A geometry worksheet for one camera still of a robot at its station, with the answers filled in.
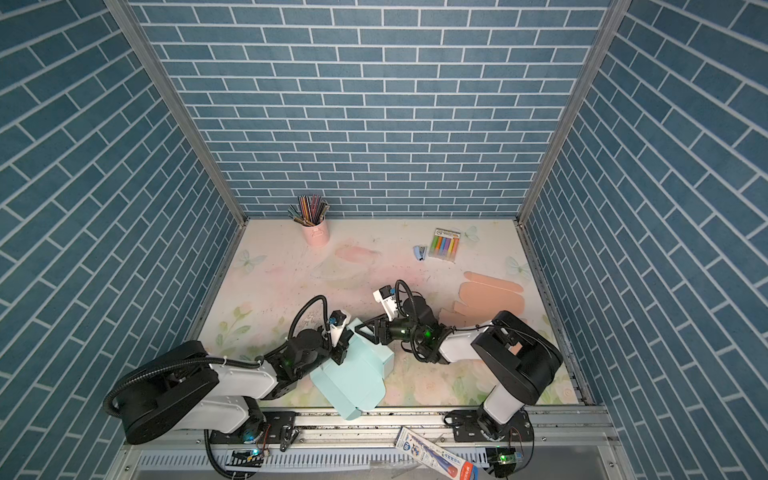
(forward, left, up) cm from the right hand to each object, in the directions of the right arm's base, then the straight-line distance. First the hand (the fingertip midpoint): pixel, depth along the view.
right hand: (356, 328), depth 80 cm
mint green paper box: (-11, -1, -10) cm, 15 cm away
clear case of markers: (+40, -26, -10) cm, 48 cm away
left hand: (+2, +1, -5) cm, 6 cm away
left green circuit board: (-30, +22, -12) cm, 39 cm away
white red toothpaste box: (-26, -22, -10) cm, 35 cm away
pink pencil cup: (+35, +21, -3) cm, 41 cm away
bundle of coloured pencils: (+43, +25, +2) cm, 50 cm away
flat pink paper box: (+20, -39, -12) cm, 45 cm away
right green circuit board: (-25, -38, -12) cm, 47 cm away
